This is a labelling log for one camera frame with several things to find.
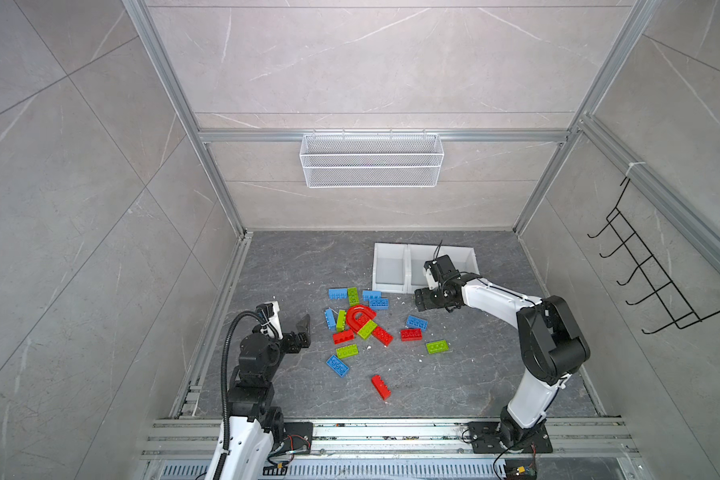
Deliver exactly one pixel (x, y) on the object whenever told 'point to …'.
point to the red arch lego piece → (359, 316)
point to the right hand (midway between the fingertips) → (427, 296)
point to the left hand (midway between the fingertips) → (291, 312)
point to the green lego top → (353, 296)
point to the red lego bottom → (381, 387)
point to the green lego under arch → (367, 329)
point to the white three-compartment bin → (398, 268)
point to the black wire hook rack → (664, 292)
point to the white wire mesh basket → (371, 160)
